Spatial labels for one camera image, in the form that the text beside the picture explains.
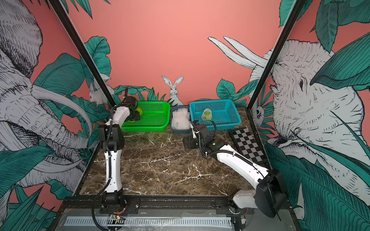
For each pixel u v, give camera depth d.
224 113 1.17
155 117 1.14
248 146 0.95
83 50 0.86
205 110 1.07
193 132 0.73
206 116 1.07
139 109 1.08
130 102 0.88
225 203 0.76
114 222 0.73
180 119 1.07
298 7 0.69
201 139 0.60
